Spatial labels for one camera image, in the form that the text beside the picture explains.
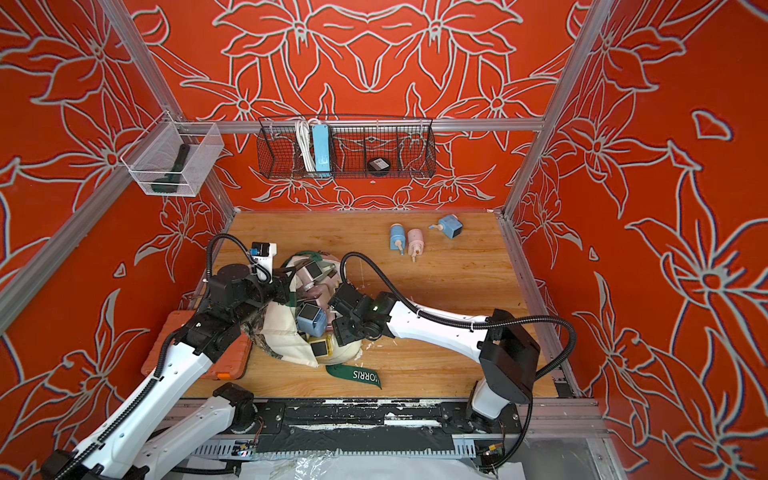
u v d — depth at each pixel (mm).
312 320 762
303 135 876
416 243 1009
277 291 646
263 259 623
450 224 1096
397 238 1034
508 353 416
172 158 896
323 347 778
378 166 951
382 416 742
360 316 589
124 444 400
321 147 896
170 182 796
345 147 1007
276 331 712
